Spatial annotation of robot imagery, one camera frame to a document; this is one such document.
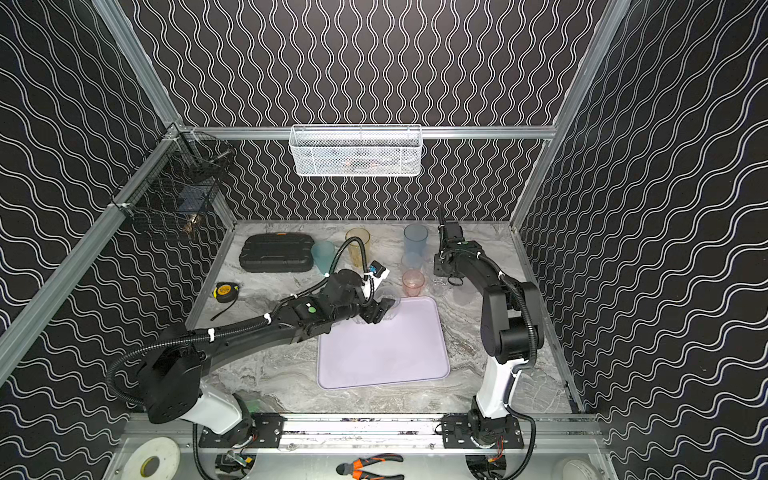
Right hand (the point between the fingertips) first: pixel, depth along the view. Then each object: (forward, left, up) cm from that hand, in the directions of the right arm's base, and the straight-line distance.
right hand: (450, 267), depth 98 cm
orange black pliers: (-54, +27, -7) cm, 61 cm away
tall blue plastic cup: (+6, +11, +6) cm, 14 cm away
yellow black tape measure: (-8, +73, -4) cm, 74 cm away
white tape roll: (-50, +74, -7) cm, 90 cm away
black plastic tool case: (+5, +58, +1) cm, 58 cm away
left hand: (-16, +21, +11) cm, 28 cm away
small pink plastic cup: (-1, +12, -7) cm, 14 cm away
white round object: (-52, -24, -9) cm, 58 cm away
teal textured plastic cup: (+10, +44, -5) cm, 45 cm away
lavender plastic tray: (-24, +14, -9) cm, 29 cm away
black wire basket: (+16, +87, +21) cm, 91 cm away
